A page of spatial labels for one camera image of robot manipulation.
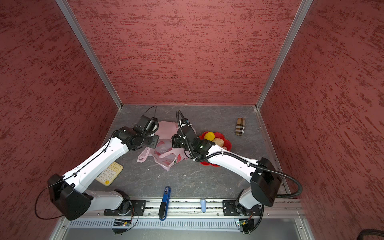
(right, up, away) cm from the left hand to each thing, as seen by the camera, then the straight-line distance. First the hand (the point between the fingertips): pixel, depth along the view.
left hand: (152, 142), depth 79 cm
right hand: (+11, +1, -1) cm, 11 cm away
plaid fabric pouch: (+56, +7, +25) cm, 61 cm away
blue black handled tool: (+8, -32, -7) cm, 34 cm away
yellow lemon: (+33, +2, +13) cm, 35 cm away
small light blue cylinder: (+28, -31, -6) cm, 42 cm away
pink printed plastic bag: (+6, -9, +6) cm, 13 cm away
